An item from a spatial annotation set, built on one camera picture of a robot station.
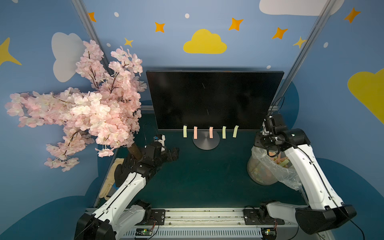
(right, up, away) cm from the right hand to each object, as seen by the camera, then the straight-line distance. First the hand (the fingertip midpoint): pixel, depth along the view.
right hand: (258, 140), depth 75 cm
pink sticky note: (-32, +3, +11) cm, 34 cm away
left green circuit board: (-58, -45, -3) cm, 73 cm away
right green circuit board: (+4, -47, -1) cm, 47 cm away
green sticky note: (-38, +4, +11) cm, 40 cm away
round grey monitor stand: (-26, -4, +31) cm, 41 cm away
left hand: (-45, -5, +8) cm, 46 cm away
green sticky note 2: (-9, +4, +12) cm, 15 cm away
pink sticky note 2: (-23, +4, +11) cm, 26 cm away
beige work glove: (-83, -24, +11) cm, 87 cm away
